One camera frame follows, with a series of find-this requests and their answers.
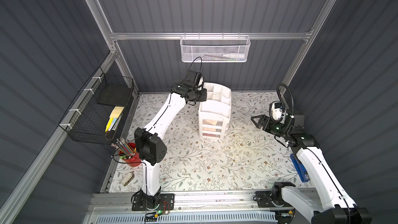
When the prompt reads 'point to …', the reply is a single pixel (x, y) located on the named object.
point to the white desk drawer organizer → (214, 114)
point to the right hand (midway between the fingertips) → (259, 120)
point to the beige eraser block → (128, 179)
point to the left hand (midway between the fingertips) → (208, 96)
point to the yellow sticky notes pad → (116, 112)
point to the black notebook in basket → (115, 95)
